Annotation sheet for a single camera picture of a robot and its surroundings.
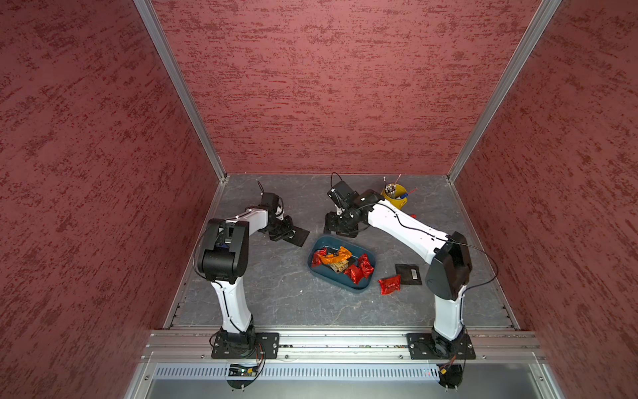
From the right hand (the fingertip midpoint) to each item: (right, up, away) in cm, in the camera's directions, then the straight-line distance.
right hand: (331, 236), depth 84 cm
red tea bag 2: (+9, -13, +2) cm, 16 cm away
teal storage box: (-2, -14, +1) cm, 14 cm away
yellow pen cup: (+28, +15, +20) cm, 38 cm away
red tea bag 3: (+13, -11, +4) cm, 17 cm away
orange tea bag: (+4, -8, +6) cm, 11 cm away
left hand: (-15, -2, +15) cm, 22 cm away
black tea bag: (-13, -3, +16) cm, 20 cm away
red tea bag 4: (+20, -17, -1) cm, 26 cm away
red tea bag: (-5, -9, +4) cm, 11 cm away
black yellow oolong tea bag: (+3, -12, +4) cm, 13 cm away
